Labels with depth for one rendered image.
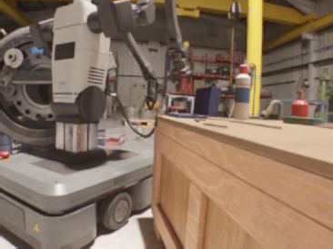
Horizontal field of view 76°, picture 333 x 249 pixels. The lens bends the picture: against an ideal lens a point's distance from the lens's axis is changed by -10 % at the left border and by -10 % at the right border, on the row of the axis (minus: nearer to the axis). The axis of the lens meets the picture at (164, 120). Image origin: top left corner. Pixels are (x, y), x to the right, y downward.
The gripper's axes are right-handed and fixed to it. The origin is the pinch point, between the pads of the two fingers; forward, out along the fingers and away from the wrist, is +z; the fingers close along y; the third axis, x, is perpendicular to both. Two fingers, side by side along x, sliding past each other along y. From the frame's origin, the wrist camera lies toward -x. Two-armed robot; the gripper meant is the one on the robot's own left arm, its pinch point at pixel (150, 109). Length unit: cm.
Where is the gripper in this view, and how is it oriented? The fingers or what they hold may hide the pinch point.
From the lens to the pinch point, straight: 161.1
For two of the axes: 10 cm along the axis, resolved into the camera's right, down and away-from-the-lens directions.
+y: 2.6, -0.5, 9.6
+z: -0.5, 10.0, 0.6
